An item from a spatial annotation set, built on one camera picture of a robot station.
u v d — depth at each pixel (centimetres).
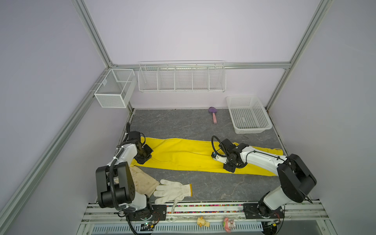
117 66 94
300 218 73
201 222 68
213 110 120
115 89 99
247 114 116
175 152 94
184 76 99
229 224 68
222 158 80
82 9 70
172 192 81
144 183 83
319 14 72
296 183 44
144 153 79
